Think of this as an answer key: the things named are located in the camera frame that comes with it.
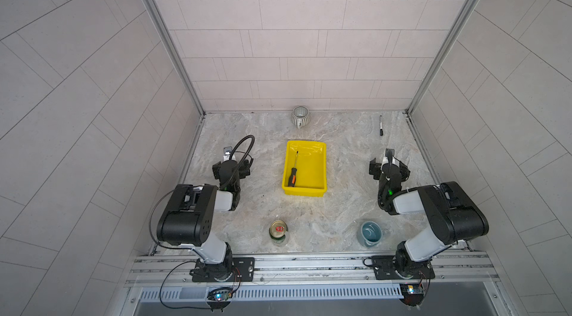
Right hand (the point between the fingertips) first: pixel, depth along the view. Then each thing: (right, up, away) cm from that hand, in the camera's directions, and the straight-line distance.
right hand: (386, 157), depth 94 cm
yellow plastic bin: (-32, -5, 0) cm, 32 cm away
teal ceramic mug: (-12, -25, -16) cm, 32 cm away
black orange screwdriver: (-40, -7, -3) cm, 41 cm away
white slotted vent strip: (-35, -38, -26) cm, 58 cm away
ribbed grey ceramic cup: (-37, +18, +13) cm, 43 cm away
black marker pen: (+4, +11, +15) cm, 18 cm away
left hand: (-65, 0, +1) cm, 65 cm away
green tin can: (-44, -20, -24) cm, 54 cm away
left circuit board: (-61, -38, -29) cm, 77 cm away
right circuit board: (-2, -39, -26) cm, 47 cm away
